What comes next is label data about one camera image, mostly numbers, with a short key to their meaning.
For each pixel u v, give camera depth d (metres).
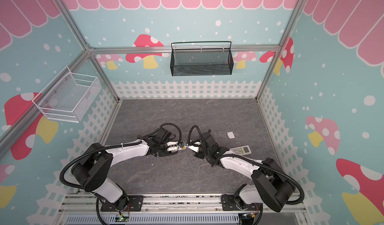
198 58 0.95
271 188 0.42
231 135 1.00
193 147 0.73
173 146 0.79
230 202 0.74
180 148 0.79
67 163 0.42
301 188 0.39
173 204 0.76
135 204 0.74
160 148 0.74
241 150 0.92
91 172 0.45
